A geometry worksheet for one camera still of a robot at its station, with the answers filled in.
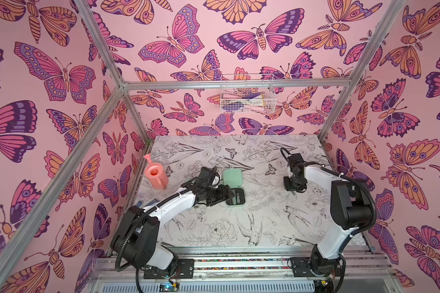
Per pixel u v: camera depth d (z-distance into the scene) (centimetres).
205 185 68
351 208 49
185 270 73
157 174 90
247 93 95
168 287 72
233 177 101
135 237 43
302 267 73
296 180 81
